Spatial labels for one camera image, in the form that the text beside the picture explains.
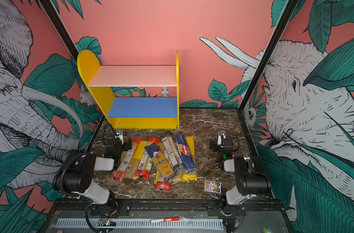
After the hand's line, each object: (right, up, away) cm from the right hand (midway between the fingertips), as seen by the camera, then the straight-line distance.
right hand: (218, 135), depth 95 cm
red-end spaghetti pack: (-59, -12, -7) cm, 61 cm away
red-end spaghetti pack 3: (-35, -25, -18) cm, 47 cm away
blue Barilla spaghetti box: (-20, -16, -11) cm, 28 cm away
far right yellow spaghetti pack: (-19, -23, -11) cm, 32 cm away
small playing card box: (-7, -27, -15) cm, 32 cm away
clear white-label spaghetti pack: (-30, -9, -9) cm, 33 cm away
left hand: (-64, 0, 0) cm, 64 cm away
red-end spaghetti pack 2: (-46, -16, -9) cm, 50 cm away
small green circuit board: (-61, -40, -25) cm, 78 cm away
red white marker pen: (-33, -39, -25) cm, 57 cm away
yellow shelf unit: (-59, +16, +4) cm, 61 cm away
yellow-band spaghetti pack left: (-55, -19, -11) cm, 59 cm away
